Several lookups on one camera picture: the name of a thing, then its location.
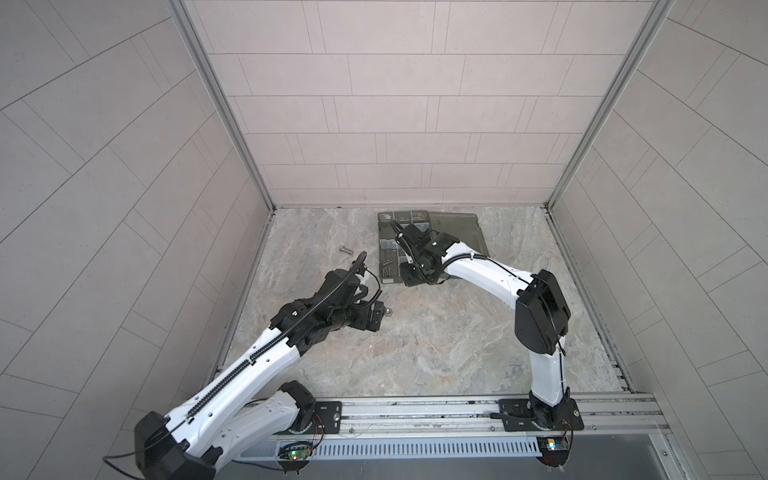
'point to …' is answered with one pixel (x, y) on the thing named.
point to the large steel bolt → (346, 250)
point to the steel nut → (389, 312)
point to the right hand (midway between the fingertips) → (407, 279)
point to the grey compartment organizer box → (464, 227)
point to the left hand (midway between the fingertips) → (378, 304)
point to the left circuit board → (295, 452)
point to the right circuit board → (553, 449)
